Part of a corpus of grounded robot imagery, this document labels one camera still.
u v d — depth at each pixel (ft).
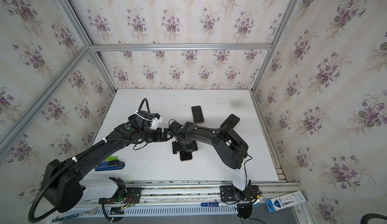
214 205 2.26
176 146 2.62
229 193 2.40
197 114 3.43
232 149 1.60
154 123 2.45
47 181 1.35
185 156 2.74
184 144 2.45
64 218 2.21
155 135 2.30
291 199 2.35
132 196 2.35
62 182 1.28
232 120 3.40
